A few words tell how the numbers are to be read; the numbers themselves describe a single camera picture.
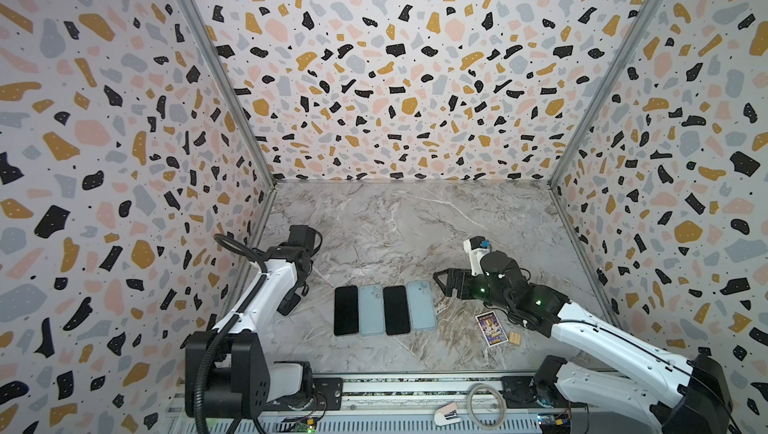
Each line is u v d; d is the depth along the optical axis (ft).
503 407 2.35
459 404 2.39
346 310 3.06
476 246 2.26
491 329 2.74
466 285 2.20
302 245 2.21
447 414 2.30
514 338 2.68
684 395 1.32
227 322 1.40
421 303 2.96
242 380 1.31
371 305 2.88
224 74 2.91
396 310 2.88
